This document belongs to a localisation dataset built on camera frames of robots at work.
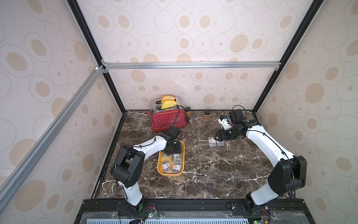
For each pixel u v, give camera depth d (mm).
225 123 776
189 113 1093
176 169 853
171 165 879
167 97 1000
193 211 731
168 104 968
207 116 1066
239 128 607
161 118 970
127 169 467
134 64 918
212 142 973
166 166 868
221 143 973
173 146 778
